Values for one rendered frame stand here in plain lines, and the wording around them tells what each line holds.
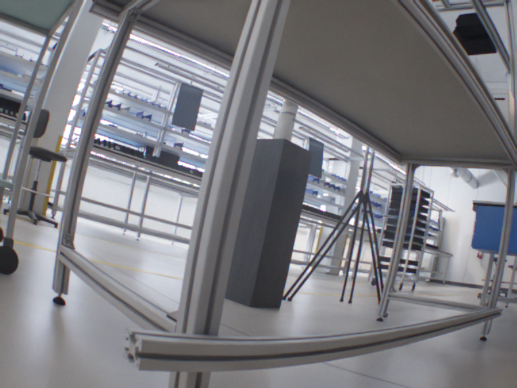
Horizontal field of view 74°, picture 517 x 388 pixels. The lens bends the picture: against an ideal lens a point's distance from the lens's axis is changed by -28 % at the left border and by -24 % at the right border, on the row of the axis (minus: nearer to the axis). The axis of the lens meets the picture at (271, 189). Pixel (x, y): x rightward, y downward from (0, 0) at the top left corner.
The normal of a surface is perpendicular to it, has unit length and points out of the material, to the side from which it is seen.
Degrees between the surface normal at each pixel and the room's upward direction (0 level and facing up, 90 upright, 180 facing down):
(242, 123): 90
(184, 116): 82
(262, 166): 90
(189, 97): 82
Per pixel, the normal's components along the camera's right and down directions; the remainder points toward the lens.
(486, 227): -0.69, -0.23
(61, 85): 0.69, 0.05
